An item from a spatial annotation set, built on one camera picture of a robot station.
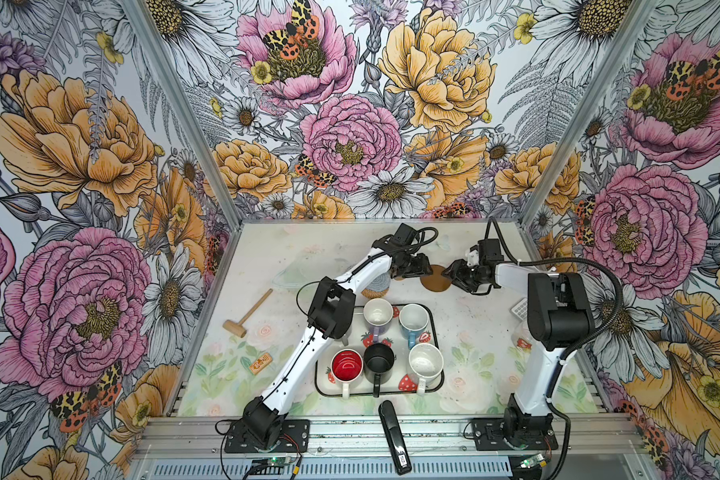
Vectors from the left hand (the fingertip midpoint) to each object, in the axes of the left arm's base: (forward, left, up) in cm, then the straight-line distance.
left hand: (426, 278), depth 102 cm
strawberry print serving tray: (-19, +12, -2) cm, 23 cm away
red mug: (-29, +26, 0) cm, 39 cm away
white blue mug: (-16, +7, +2) cm, 18 cm away
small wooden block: (-27, +51, -2) cm, 58 cm away
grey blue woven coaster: (-1, +16, -1) cm, 16 cm away
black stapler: (-46, +14, +3) cm, 48 cm away
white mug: (-28, +4, -1) cm, 28 cm away
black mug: (-27, +17, -1) cm, 32 cm away
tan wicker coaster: (-5, +18, -1) cm, 19 cm away
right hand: (-2, -6, 0) cm, 7 cm away
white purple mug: (-14, +17, +2) cm, 22 cm away
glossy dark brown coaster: (+1, -3, -3) cm, 4 cm away
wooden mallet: (-16, +59, -2) cm, 62 cm away
